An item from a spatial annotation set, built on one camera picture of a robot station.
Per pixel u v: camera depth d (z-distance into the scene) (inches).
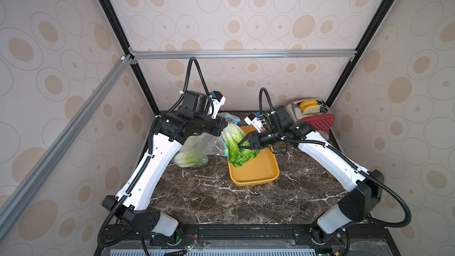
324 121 37.2
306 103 37.2
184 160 34.5
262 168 35.1
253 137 25.1
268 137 24.9
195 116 21.1
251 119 26.9
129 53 35.2
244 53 35.5
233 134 27.2
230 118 27.2
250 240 28.7
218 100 22.9
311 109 37.2
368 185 16.6
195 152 32.0
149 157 16.2
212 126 22.9
